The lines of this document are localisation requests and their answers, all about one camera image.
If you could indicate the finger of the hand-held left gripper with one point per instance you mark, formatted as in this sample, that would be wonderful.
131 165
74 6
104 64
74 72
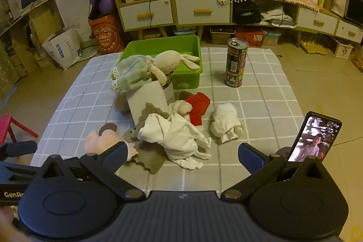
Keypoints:
19 149

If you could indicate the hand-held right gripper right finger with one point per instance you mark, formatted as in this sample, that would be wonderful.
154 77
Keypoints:
249 156

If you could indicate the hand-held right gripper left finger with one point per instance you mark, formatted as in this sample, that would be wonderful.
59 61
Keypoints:
119 151

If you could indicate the pink plush toy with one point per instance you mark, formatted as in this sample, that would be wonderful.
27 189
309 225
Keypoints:
99 142

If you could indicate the grey towel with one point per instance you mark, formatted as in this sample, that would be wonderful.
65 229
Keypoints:
150 159

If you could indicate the white sock bundle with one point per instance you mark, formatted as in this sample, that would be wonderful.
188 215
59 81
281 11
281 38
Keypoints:
227 120

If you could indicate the white cloth garment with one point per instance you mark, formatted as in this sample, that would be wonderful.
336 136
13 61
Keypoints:
175 137

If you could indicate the white rectangular box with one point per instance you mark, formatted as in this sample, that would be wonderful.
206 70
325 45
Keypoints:
147 91

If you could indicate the plush toy with red hat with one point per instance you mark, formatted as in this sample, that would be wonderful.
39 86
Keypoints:
198 106

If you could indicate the small beige plush toy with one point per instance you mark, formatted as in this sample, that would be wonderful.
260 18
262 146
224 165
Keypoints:
181 108

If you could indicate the glass jar with gold lid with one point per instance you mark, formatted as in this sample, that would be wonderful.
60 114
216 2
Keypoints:
169 91

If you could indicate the rabbit doll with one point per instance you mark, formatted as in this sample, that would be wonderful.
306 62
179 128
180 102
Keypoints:
167 60

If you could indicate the green plastic bin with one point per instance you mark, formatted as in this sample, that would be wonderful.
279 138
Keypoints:
170 46

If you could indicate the red stool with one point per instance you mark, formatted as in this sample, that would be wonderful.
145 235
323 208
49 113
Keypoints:
19 125

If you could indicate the black smartphone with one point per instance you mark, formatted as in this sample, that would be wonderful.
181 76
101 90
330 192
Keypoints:
314 140

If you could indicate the grey checked blanket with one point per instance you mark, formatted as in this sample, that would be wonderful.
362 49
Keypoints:
255 89

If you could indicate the tall printed can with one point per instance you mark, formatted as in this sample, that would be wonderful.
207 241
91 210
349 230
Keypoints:
236 66

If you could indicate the white round stand base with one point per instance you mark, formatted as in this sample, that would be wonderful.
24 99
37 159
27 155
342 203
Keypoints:
88 54

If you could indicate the white paper bag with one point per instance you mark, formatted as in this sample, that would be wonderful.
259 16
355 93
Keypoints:
62 49

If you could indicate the orange printed bag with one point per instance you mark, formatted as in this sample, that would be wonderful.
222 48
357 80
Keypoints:
106 38

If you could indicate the orange storage box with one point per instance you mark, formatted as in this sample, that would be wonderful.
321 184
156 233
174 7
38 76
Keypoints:
248 38

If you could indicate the clear storage box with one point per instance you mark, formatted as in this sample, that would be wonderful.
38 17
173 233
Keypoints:
270 38

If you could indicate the grey storage basket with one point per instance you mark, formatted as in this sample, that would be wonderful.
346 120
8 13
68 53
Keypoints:
222 35

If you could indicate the egg tray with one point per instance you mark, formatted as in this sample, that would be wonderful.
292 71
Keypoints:
313 46

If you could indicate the wooden side shelf unit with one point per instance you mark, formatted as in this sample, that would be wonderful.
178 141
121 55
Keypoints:
31 18

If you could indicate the clear box with blue lid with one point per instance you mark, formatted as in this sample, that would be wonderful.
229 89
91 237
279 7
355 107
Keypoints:
184 32

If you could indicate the folded white clothes pile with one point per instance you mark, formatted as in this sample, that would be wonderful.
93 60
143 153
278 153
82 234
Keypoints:
276 16

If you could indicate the white printed crate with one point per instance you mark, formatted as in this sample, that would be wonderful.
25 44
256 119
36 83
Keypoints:
341 47

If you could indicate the black bag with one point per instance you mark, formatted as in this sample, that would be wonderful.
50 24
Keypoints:
246 12

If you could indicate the purple ball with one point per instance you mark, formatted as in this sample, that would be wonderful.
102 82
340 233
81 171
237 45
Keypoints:
106 3

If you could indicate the long low wooden cabinet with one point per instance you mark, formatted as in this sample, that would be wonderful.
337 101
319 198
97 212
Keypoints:
289 5

